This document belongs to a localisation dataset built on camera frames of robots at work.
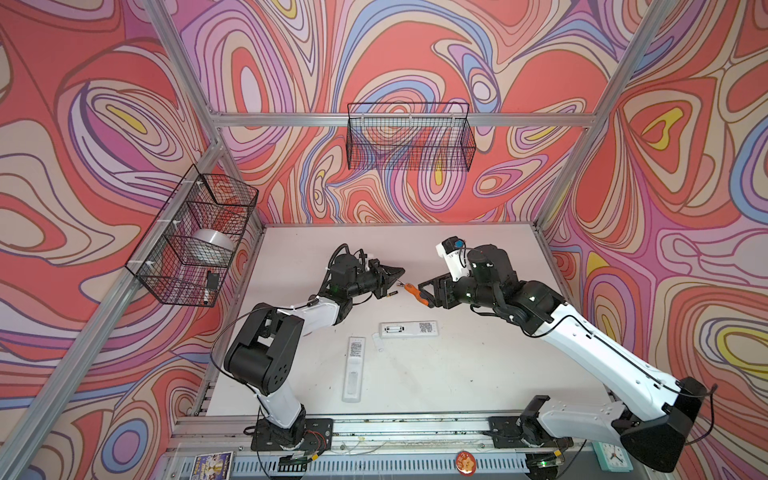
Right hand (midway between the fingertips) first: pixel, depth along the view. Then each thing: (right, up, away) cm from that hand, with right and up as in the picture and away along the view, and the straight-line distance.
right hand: (430, 291), depth 71 cm
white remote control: (-20, -24, +12) cm, 33 cm away
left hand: (-5, +5, +11) cm, 13 cm away
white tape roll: (-53, +11, -1) cm, 54 cm away
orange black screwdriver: (-3, 0, -2) cm, 4 cm away
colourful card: (-51, -40, -3) cm, 65 cm away
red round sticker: (+8, -40, -2) cm, 41 cm away
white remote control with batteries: (-7, -14, +20) cm, 26 cm away
